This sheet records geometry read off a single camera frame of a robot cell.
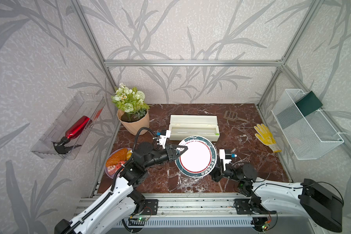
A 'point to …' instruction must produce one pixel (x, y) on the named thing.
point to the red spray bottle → (74, 131)
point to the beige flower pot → (132, 121)
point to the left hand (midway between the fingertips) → (187, 152)
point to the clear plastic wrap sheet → (185, 183)
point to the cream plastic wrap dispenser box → (182, 126)
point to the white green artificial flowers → (130, 101)
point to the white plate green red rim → (200, 158)
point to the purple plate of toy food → (117, 160)
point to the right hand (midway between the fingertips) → (200, 163)
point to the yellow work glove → (266, 138)
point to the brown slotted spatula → (233, 116)
